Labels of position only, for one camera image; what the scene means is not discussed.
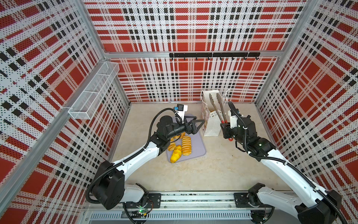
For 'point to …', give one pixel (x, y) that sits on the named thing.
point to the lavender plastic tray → (198, 147)
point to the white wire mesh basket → (85, 107)
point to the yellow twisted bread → (176, 154)
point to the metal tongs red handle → (223, 119)
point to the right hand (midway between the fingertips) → (224, 125)
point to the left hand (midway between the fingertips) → (200, 121)
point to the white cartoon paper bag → (212, 123)
